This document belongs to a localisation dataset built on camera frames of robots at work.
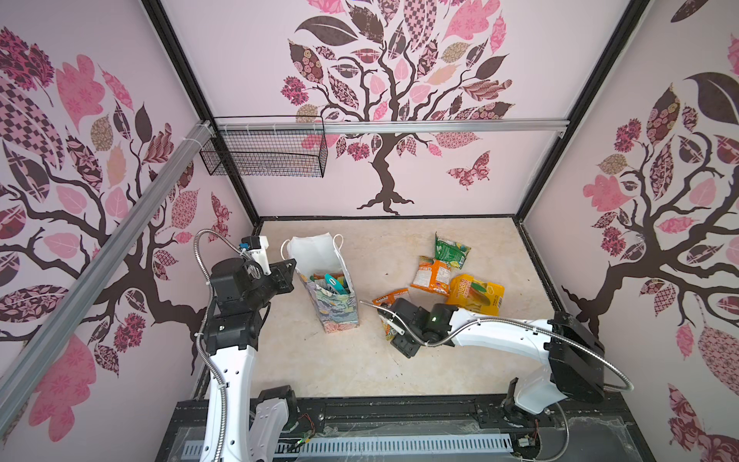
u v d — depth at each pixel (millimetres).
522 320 486
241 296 507
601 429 712
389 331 854
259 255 610
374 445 1556
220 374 432
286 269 615
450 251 1041
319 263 893
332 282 795
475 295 902
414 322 613
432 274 977
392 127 933
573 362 425
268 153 1217
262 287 571
